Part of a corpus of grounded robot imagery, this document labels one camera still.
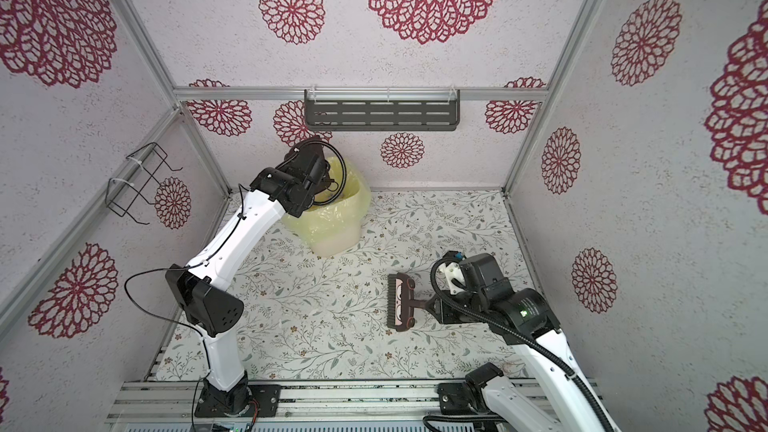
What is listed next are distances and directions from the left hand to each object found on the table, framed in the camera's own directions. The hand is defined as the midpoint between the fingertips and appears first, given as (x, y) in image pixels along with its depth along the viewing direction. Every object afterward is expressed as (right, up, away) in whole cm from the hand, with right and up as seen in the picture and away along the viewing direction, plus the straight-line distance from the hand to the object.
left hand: (263, 188), depth 77 cm
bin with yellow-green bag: (+17, -9, +5) cm, 20 cm away
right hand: (+42, -27, -10) cm, 50 cm away
